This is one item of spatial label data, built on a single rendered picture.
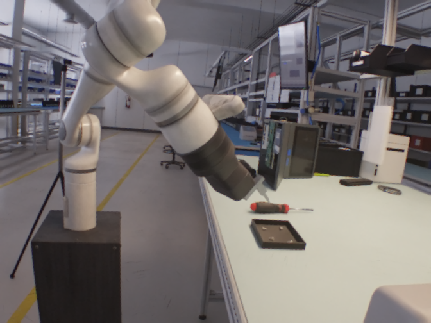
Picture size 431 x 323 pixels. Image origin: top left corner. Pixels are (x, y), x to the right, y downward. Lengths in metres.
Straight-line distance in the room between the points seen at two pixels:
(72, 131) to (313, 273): 0.65
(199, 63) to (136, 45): 11.92
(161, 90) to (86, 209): 0.58
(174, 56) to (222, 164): 11.91
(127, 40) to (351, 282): 0.45
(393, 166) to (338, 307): 1.05
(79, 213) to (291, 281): 0.63
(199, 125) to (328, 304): 0.29
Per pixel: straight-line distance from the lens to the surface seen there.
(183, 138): 0.39
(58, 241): 0.86
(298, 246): 0.54
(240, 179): 0.45
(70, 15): 7.67
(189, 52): 12.32
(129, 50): 0.36
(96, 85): 0.74
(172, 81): 0.37
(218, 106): 0.42
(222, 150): 0.42
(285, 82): 2.41
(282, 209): 0.71
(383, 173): 1.38
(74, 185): 0.87
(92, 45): 0.37
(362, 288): 0.48
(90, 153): 0.87
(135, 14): 0.35
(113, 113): 12.48
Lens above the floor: 1.23
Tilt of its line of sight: 10 degrees down
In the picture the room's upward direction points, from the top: 6 degrees clockwise
